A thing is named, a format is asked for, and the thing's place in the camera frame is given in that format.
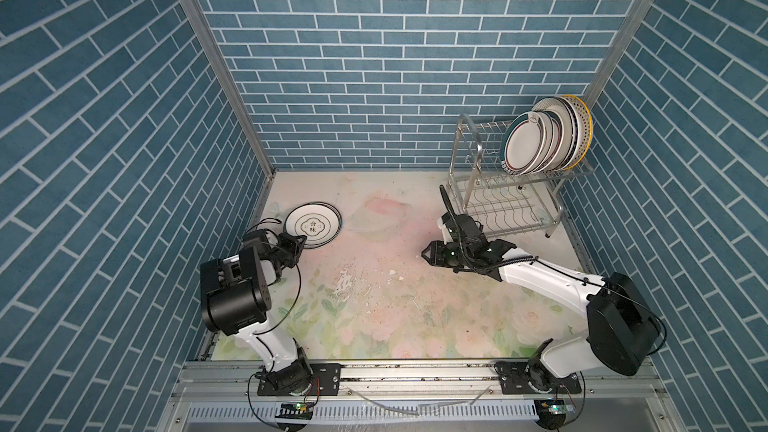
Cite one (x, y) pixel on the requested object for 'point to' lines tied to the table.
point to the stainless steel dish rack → (498, 201)
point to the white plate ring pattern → (319, 222)
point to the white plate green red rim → (523, 143)
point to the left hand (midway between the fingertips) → (312, 233)
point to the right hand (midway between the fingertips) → (427, 254)
